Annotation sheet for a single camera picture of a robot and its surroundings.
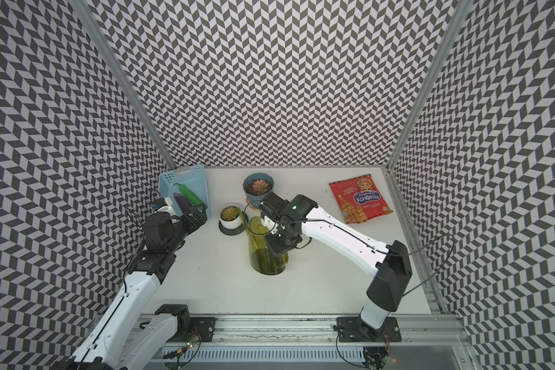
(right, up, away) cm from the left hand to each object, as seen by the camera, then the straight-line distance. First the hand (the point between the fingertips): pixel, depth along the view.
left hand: (195, 212), depth 80 cm
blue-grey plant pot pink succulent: (+19, +9, +19) cm, 28 cm away
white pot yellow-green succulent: (+9, -3, +12) cm, 15 cm away
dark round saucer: (+12, -9, +14) cm, 20 cm away
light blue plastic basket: (-15, +14, +34) cm, 40 cm away
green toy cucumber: (-12, +3, +28) cm, 31 cm away
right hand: (+30, -13, -8) cm, 33 cm away
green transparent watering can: (+24, -15, -4) cm, 29 cm away
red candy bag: (+64, +4, +20) cm, 67 cm away
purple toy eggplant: (-14, +1, +25) cm, 28 cm away
